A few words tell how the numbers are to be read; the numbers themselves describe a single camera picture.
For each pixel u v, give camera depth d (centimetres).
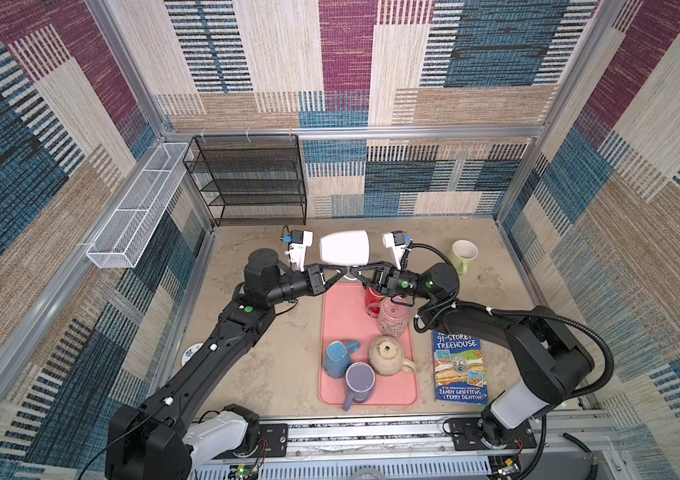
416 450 73
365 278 70
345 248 66
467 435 73
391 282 66
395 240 68
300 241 65
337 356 77
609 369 43
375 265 70
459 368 82
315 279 62
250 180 108
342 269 69
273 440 73
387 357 78
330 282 67
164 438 38
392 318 81
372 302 92
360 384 74
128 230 73
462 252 103
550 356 46
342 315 96
